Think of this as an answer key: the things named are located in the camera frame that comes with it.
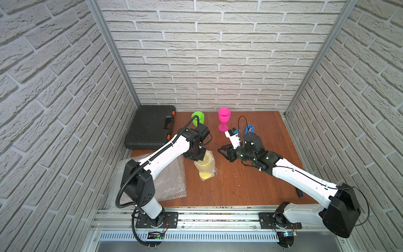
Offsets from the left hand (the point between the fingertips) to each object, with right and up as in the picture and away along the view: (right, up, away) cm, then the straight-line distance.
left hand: (200, 156), depth 81 cm
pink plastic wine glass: (+14, +23, +17) cm, 32 cm away
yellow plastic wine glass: (+3, -4, -5) cm, 7 cm away
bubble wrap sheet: (-17, -16, +4) cm, 23 cm away
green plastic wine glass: (0, +21, +14) cm, 25 cm away
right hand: (+11, +5, -4) cm, 13 cm away
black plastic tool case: (-34, +15, +20) cm, 42 cm away
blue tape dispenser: (+34, +14, +23) cm, 43 cm away
